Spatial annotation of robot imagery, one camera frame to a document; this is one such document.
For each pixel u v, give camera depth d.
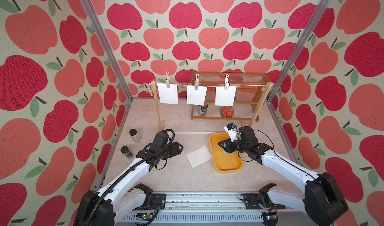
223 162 0.83
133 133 0.89
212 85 0.67
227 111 1.07
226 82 0.65
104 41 0.87
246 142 0.65
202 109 1.03
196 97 0.73
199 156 0.89
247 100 1.16
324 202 0.39
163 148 0.62
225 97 0.72
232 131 0.77
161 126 1.03
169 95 0.72
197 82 0.65
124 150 0.82
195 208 0.75
